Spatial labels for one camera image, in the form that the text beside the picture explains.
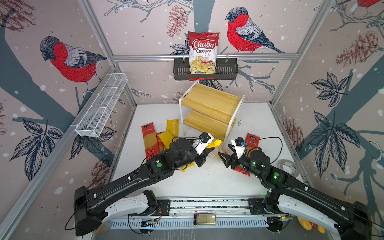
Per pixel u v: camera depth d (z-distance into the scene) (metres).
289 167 0.86
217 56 0.88
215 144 0.62
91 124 0.70
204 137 0.53
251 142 0.96
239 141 0.61
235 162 0.64
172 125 1.07
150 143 0.95
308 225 0.63
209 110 0.73
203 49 0.84
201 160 0.56
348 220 0.42
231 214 0.73
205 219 0.68
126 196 0.45
